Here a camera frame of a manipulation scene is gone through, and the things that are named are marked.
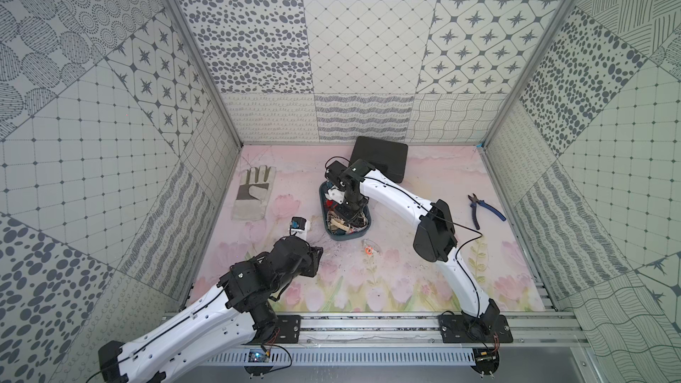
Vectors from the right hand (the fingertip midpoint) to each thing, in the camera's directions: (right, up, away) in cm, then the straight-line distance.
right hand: (352, 219), depth 88 cm
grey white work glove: (-39, +6, +14) cm, 42 cm away
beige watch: (-2, -3, +2) cm, 4 cm away
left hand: (-8, -7, -16) cm, 19 cm away
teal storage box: (-9, +1, +9) cm, 13 cm away
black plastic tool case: (+16, +22, +26) cm, 38 cm away
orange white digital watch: (+6, -10, 0) cm, 11 cm away
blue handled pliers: (+47, +4, +13) cm, 49 cm away
